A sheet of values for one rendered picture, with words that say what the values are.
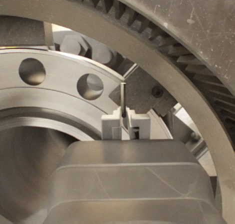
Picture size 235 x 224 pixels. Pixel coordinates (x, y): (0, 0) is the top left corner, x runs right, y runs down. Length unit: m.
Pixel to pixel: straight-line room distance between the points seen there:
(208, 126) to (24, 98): 0.22
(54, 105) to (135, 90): 0.11
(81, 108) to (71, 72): 0.05
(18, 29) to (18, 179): 0.34
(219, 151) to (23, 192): 0.41
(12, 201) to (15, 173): 0.06
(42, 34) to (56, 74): 0.05
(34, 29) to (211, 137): 0.23
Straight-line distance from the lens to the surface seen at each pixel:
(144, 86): 0.21
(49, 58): 0.24
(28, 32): 0.25
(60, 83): 0.23
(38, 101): 0.25
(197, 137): 0.60
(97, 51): 0.42
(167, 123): 0.37
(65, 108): 0.24
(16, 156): 0.48
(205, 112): 0.17
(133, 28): 0.17
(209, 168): 0.32
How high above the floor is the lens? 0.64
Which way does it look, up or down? 9 degrees down
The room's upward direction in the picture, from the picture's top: 51 degrees counter-clockwise
